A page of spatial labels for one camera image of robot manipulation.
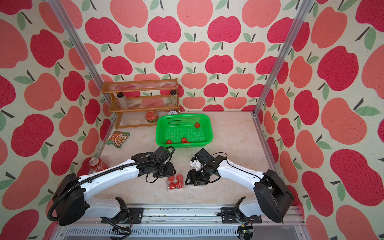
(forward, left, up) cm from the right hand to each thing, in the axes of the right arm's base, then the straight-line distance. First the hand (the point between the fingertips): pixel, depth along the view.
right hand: (190, 186), depth 79 cm
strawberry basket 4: (+6, +7, -5) cm, 11 cm away
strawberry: (+4, +11, -2) cm, 12 cm away
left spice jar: (+46, +50, +18) cm, 71 cm away
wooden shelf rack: (+58, +48, +5) cm, 75 cm away
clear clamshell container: (+2, +8, -2) cm, 9 cm away
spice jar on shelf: (+52, +16, +16) cm, 57 cm away
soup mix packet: (+28, +54, -3) cm, 61 cm away
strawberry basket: (+29, +18, -3) cm, 34 cm away
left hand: (+3, +9, +3) cm, 10 cm away
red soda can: (+5, +52, +5) cm, 53 cm away
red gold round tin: (+48, +35, +1) cm, 60 cm away
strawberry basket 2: (+31, +8, -3) cm, 32 cm away
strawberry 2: (0, +10, -3) cm, 10 cm away
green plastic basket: (+44, +17, -4) cm, 47 cm away
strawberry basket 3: (+46, 0, -3) cm, 46 cm away
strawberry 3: (+1, +6, -1) cm, 6 cm away
